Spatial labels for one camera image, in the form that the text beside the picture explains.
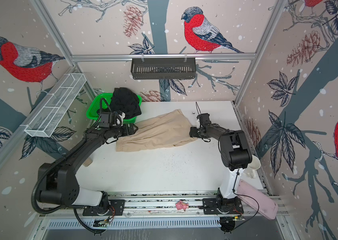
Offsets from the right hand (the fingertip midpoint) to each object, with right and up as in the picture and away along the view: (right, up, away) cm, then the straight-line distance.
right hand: (194, 134), depth 101 cm
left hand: (-40, +5, -15) cm, 43 cm away
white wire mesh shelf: (-77, +9, -31) cm, 83 cm away
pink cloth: (+32, -32, -30) cm, 54 cm away
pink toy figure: (-11, -31, -30) cm, 44 cm away
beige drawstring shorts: (-17, +3, +2) cm, 18 cm away
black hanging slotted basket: (-20, +47, +3) cm, 51 cm away
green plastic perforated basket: (-76, +19, +10) cm, 79 cm away
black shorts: (-52, +24, +10) cm, 58 cm away
